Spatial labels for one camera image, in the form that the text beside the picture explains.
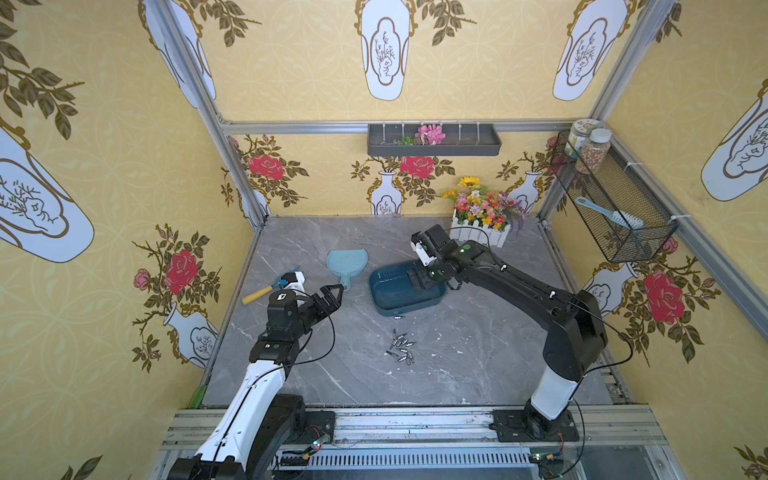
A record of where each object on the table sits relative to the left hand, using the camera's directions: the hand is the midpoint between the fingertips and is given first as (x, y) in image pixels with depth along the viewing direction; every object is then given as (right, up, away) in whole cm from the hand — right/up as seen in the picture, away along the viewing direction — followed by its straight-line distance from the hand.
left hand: (323, 291), depth 83 cm
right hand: (+31, +6, +6) cm, 32 cm away
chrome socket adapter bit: (+19, -19, +3) cm, 27 cm away
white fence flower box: (+50, +23, +20) cm, 58 cm away
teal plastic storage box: (+19, -4, +20) cm, 28 cm away
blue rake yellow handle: (-8, +3, -10) cm, 13 cm away
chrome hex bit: (+24, -16, +5) cm, 30 cm away
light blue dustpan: (+3, +6, +26) cm, 27 cm away
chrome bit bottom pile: (+24, -20, +3) cm, 31 cm away
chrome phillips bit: (+22, -14, +7) cm, 27 cm away
